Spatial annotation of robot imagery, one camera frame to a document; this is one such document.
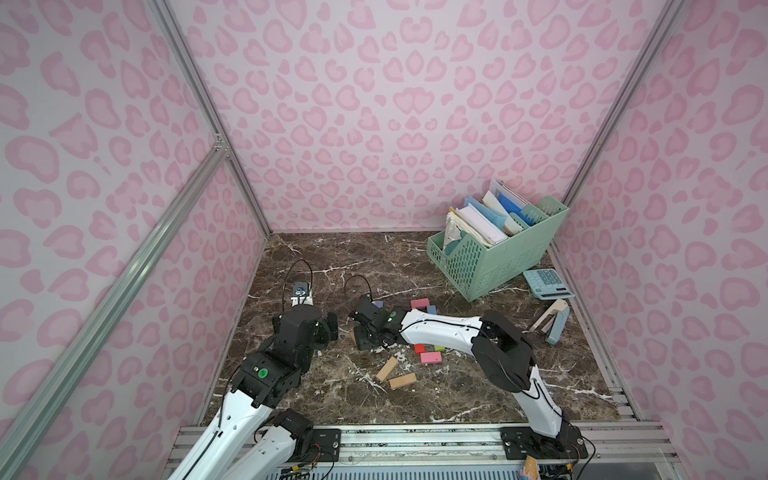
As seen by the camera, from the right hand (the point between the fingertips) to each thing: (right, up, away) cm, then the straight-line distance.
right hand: (362, 340), depth 89 cm
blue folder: (+48, +40, +6) cm, 63 cm away
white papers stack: (+34, +34, -3) cm, 48 cm away
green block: (+23, -2, -1) cm, 23 cm away
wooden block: (+12, -9, -6) cm, 17 cm away
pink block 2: (+20, -4, -3) cm, 21 cm away
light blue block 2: (+22, +8, +8) cm, 25 cm away
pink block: (+18, +9, +9) cm, 22 cm away
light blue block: (+4, +9, +9) cm, 14 cm away
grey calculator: (+61, +15, +12) cm, 64 cm away
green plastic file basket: (+34, +21, -1) cm, 40 cm away
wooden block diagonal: (+8, -7, -4) cm, 11 cm away
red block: (+17, -2, -2) cm, 17 cm away
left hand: (-10, +12, -16) cm, 23 cm away
